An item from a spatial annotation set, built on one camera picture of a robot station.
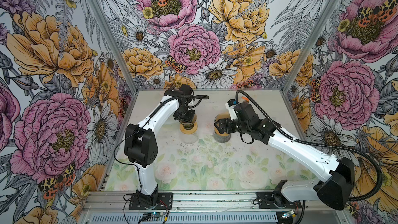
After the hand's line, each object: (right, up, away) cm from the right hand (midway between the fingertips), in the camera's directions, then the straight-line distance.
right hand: (223, 127), depth 77 cm
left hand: (-19, 0, +9) cm, 21 cm away
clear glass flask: (-19, -9, +19) cm, 28 cm away
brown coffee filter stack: (+18, +16, +28) cm, 36 cm away
